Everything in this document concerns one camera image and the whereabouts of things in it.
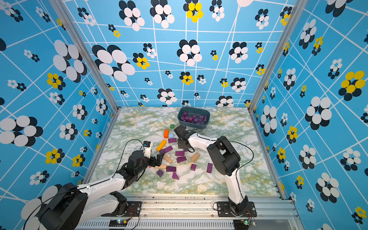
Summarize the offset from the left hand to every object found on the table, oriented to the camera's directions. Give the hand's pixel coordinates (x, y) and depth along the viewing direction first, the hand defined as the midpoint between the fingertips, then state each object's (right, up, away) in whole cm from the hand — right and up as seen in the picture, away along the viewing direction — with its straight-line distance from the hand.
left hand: (159, 150), depth 87 cm
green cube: (+5, +14, +22) cm, 27 cm away
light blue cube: (+5, +8, +15) cm, 18 cm away
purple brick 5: (+12, -3, +7) cm, 14 cm away
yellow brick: (-1, +1, +12) cm, 12 cm away
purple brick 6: (+3, -2, +9) cm, 10 cm away
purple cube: (+21, -10, 0) cm, 23 cm away
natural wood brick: (+5, -6, +3) cm, 9 cm away
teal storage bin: (+22, +21, +25) cm, 39 cm away
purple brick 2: (+31, -11, 0) cm, 33 cm away
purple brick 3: (+7, -12, +1) cm, 14 cm away
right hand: (+16, +3, +13) cm, 20 cm away
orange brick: (+2, +9, +16) cm, 19 cm away
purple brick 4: (+13, -7, +5) cm, 15 cm away
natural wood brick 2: (+22, -5, +4) cm, 23 cm away
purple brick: (+6, +4, +13) cm, 15 cm away
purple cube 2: (+1, -13, -2) cm, 13 cm away
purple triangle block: (+10, -14, -4) cm, 18 cm away
